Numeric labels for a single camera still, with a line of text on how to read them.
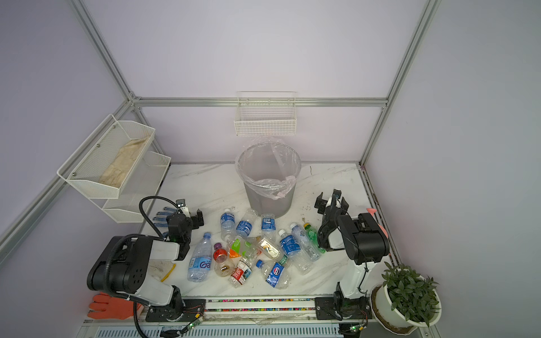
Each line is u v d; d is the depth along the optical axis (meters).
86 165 0.68
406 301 0.63
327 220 0.73
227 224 0.93
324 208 0.86
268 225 0.88
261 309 0.75
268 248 0.80
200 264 0.80
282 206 0.94
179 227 0.72
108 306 0.73
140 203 0.70
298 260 0.84
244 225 0.88
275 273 0.79
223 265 0.83
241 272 0.78
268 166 0.93
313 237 0.88
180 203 0.80
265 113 0.95
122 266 0.46
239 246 0.79
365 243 0.50
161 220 0.98
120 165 0.79
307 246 0.85
